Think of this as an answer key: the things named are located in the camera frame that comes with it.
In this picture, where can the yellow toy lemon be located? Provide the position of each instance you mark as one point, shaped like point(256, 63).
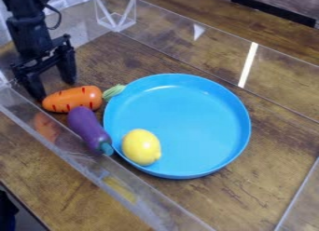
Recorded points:
point(141, 147)

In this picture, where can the white patterned curtain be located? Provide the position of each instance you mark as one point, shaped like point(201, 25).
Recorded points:
point(4, 30)

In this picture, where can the clear acrylic front barrier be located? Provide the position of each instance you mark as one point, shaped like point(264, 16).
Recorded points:
point(159, 211)

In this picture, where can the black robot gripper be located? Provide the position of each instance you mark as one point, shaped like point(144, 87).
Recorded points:
point(41, 52)

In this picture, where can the clear acrylic barrier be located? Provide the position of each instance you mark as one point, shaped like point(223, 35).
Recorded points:
point(159, 211)
point(264, 71)

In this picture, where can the clear acrylic back barrier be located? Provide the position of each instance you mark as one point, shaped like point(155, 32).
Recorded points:
point(264, 71)

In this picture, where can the orange toy carrot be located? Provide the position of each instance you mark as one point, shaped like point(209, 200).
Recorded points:
point(89, 96)

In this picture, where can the purple toy eggplant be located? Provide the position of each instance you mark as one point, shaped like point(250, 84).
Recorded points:
point(83, 123)

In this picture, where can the blue round plastic tray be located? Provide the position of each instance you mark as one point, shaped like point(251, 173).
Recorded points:
point(195, 115)

